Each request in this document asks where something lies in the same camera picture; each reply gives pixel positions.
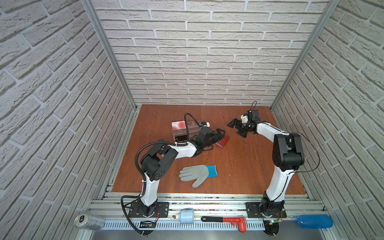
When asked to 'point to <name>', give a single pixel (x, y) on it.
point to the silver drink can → (89, 221)
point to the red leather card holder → (222, 142)
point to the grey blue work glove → (198, 173)
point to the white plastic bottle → (185, 216)
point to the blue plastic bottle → (315, 221)
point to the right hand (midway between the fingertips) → (231, 126)
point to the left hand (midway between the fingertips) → (223, 132)
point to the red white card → (178, 125)
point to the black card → (179, 139)
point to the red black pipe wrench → (241, 221)
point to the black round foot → (271, 228)
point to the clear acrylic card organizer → (179, 131)
